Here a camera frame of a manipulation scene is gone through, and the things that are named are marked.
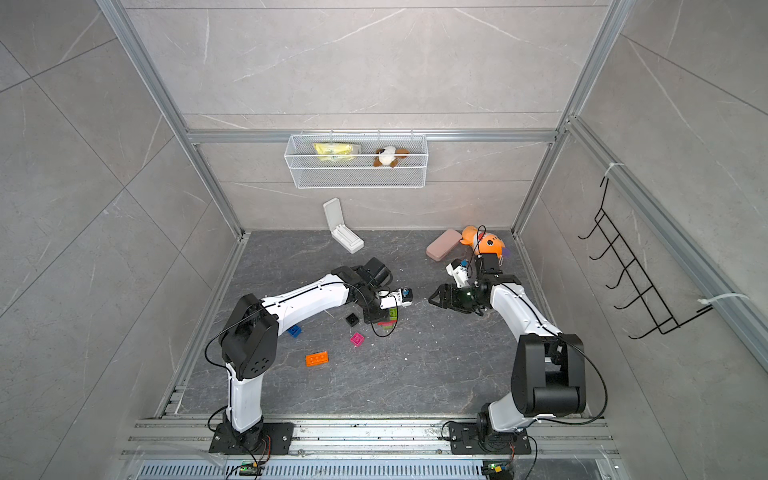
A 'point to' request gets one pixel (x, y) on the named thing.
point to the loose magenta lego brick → (357, 339)
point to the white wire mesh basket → (305, 170)
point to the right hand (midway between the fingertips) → (441, 301)
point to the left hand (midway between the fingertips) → (388, 307)
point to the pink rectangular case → (444, 244)
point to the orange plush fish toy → (483, 242)
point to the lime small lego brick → (393, 314)
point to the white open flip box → (342, 234)
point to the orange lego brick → (317, 359)
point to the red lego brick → (391, 323)
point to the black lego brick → (352, 319)
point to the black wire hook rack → (620, 250)
